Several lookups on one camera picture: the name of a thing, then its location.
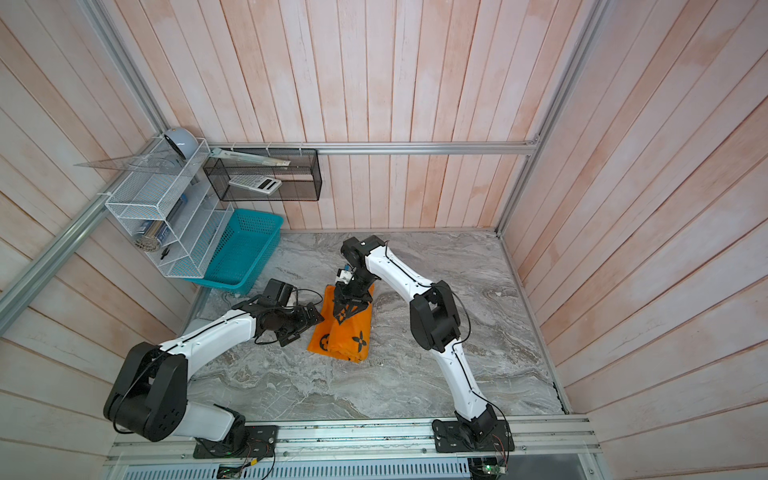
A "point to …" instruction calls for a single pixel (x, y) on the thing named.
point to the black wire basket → (301, 180)
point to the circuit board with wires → (491, 469)
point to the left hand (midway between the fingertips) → (313, 328)
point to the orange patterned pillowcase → (348, 340)
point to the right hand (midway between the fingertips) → (339, 312)
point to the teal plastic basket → (248, 243)
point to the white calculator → (259, 184)
